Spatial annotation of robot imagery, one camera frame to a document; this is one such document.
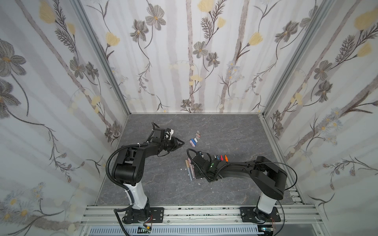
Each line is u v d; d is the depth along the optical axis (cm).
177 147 86
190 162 69
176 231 70
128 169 49
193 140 104
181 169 91
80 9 69
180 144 91
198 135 107
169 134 88
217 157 95
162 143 82
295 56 86
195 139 104
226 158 95
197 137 104
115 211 66
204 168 69
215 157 95
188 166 90
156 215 73
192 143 101
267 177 49
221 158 95
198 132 108
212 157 96
